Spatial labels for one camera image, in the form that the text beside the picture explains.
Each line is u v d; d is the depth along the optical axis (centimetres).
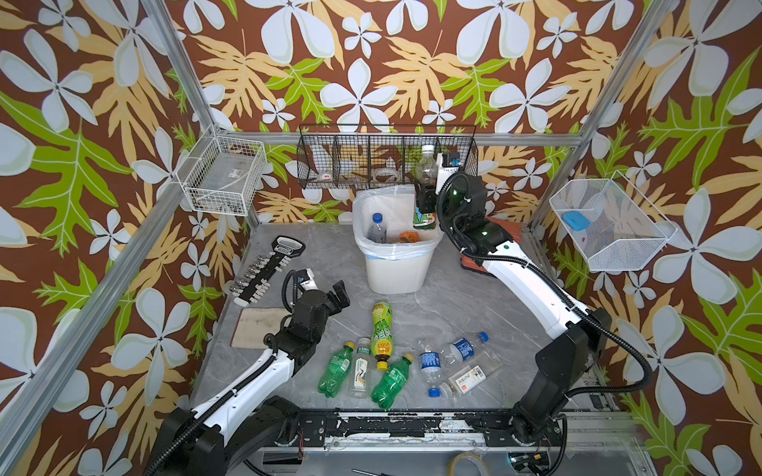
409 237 99
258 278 103
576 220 86
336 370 84
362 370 78
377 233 98
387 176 99
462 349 82
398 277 91
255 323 93
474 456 69
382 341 83
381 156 97
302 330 62
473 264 57
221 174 86
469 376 78
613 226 82
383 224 97
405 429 75
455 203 56
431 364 80
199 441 40
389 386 77
